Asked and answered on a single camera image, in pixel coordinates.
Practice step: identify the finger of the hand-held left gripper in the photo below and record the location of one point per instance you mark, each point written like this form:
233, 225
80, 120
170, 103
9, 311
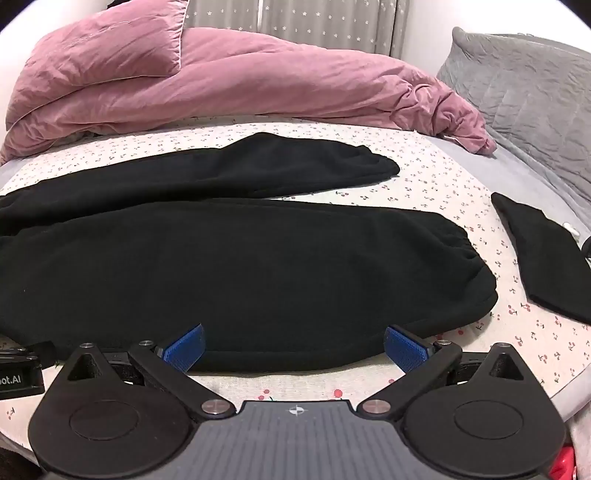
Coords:
18, 356

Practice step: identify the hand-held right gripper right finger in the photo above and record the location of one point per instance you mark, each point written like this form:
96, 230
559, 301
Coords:
406, 350

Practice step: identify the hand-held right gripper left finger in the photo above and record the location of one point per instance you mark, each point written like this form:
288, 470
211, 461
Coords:
184, 350

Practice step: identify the black pants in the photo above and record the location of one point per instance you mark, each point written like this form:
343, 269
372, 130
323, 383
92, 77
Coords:
231, 267

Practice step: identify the small black cloth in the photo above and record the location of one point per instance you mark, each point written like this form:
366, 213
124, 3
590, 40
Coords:
545, 258

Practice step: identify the cherry-print sheet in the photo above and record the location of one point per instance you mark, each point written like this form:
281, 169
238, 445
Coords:
438, 184

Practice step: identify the red object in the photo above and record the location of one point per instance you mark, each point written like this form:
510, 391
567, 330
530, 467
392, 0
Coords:
561, 466

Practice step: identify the small white object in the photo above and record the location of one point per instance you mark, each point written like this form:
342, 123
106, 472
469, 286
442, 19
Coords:
571, 229

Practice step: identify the pink duvet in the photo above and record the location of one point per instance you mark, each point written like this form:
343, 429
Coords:
277, 78

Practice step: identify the grey quilted pillow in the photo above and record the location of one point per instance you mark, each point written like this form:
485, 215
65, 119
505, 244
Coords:
531, 87

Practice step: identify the pink pillow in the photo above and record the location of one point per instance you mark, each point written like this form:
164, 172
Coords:
92, 46

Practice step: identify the grey star-print curtain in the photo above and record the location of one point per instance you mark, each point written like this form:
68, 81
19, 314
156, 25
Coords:
323, 23

